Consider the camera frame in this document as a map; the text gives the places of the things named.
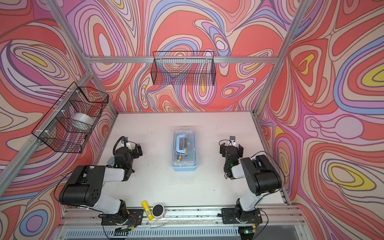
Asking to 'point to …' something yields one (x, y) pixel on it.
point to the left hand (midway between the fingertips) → (133, 144)
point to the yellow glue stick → (147, 210)
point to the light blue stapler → (111, 160)
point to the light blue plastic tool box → (185, 167)
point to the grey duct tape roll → (83, 118)
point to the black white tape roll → (158, 211)
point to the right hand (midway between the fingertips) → (232, 147)
